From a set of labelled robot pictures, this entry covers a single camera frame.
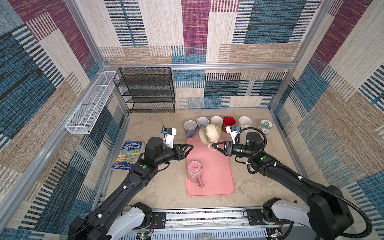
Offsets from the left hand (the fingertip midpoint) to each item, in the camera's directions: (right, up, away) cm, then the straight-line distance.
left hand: (191, 145), depth 72 cm
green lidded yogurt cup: (+49, +9, +29) cm, 57 cm away
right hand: (+11, -2, +3) cm, 12 cm away
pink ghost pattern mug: (+2, -13, +7) cm, 15 cm away
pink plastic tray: (+15, -19, +15) cm, 28 cm away
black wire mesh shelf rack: (-32, +34, +37) cm, 60 cm away
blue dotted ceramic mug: (+7, +12, +31) cm, 34 cm away
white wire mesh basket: (-50, +13, 0) cm, 51 cm away
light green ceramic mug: (+17, +12, +32) cm, 38 cm away
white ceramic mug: (+37, +11, +35) cm, 52 cm away
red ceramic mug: (+24, +12, +31) cm, 41 cm away
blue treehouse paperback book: (-40, -10, +22) cm, 47 cm away
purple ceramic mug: (-1, +8, +35) cm, 36 cm away
